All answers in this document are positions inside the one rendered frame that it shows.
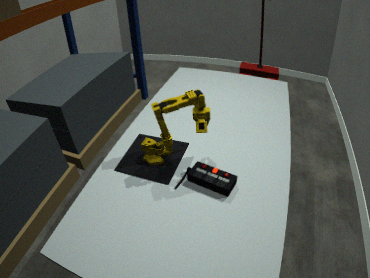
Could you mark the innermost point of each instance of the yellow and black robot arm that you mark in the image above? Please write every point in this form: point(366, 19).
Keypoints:
point(165, 147)

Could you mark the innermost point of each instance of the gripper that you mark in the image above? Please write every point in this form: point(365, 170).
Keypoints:
point(199, 116)

